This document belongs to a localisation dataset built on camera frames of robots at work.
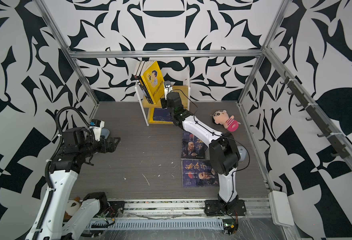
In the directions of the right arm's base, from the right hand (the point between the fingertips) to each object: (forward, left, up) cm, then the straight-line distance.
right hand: (166, 90), depth 84 cm
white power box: (-54, -53, -27) cm, 81 cm away
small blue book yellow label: (+1, +5, -23) cm, 23 cm away
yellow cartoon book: (+6, +7, +3) cm, 9 cm away
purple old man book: (-21, -15, -29) cm, 39 cm away
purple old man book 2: (-36, -16, -30) cm, 49 cm away
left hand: (-25, +27, -6) cm, 37 cm away
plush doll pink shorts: (-1, -35, -24) cm, 42 cm away
